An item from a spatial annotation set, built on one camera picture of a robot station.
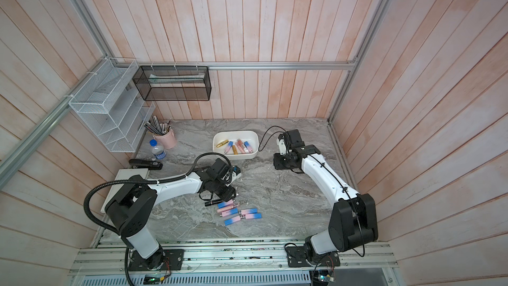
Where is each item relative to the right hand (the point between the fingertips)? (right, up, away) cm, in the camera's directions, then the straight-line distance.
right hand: (277, 161), depth 87 cm
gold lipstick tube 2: (-28, +8, +21) cm, 36 cm away
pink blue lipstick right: (-12, -22, -2) cm, 25 cm away
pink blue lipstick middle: (-24, -19, -2) cm, 30 cm away
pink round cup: (-56, +10, +17) cm, 60 cm away
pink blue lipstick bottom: (-20, -25, -5) cm, 32 cm away
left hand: (-21, -16, +2) cm, 27 cm away
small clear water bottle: (-58, +5, +9) cm, 59 cm away
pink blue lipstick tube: (-13, +6, +20) cm, 25 cm away
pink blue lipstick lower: (-21, -22, -3) cm, 31 cm away
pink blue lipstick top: (-24, +6, +20) cm, 32 cm away
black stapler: (-69, -2, +10) cm, 70 cm away
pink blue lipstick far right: (-11, -23, -3) cm, 26 cm away
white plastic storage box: (-20, +7, +21) cm, 29 cm away
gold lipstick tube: (-20, +4, +18) cm, 28 cm away
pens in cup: (-62, +16, +16) cm, 66 cm away
